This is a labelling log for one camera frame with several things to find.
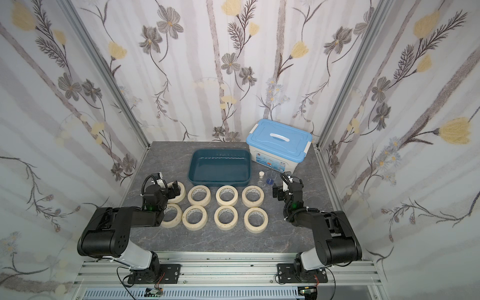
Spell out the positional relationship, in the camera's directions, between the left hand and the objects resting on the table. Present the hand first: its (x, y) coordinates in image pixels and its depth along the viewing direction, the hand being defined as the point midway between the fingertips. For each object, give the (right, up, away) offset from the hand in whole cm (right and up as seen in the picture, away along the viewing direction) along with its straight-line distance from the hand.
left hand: (167, 181), depth 94 cm
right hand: (+62, +1, -1) cm, 62 cm away
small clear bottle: (+48, -1, +5) cm, 49 cm away
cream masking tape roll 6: (+30, -18, -3) cm, 35 cm away
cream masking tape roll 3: (+30, -8, +4) cm, 31 cm away
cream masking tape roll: (+8, -7, -1) cm, 11 cm away
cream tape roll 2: (+45, -19, -5) cm, 49 cm away
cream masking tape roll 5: (+4, -17, -4) cm, 18 cm away
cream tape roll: (+15, -18, -3) cm, 23 cm away
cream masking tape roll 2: (+15, -8, +4) cm, 18 cm away
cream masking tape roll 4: (+43, -11, -2) cm, 45 cm away
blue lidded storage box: (+57, +18, +4) cm, 60 cm away
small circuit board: (+2, -41, -22) cm, 47 cm away
